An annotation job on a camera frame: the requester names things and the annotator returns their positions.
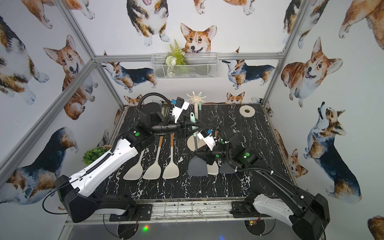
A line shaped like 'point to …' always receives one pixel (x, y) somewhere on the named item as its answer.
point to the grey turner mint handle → (197, 165)
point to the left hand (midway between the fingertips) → (202, 124)
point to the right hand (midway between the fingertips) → (194, 152)
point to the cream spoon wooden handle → (135, 172)
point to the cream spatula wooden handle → (154, 172)
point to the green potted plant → (91, 155)
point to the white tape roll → (244, 114)
